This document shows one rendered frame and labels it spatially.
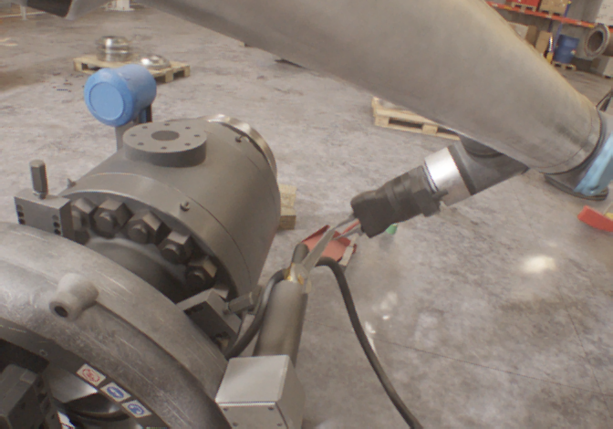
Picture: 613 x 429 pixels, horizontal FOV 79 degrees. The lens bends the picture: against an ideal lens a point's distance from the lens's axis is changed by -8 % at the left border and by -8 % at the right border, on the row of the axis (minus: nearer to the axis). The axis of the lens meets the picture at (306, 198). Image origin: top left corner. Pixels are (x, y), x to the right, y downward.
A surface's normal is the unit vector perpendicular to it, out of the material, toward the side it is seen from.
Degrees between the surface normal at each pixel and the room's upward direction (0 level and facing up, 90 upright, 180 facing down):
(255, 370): 22
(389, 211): 84
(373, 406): 0
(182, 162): 90
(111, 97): 90
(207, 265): 49
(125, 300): 30
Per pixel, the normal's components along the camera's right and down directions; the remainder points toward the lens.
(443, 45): 0.47, 0.56
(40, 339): -0.14, 0.48
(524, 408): 0.13, -0.86
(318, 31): 0.16, 0.91
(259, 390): -0.25, -0.86
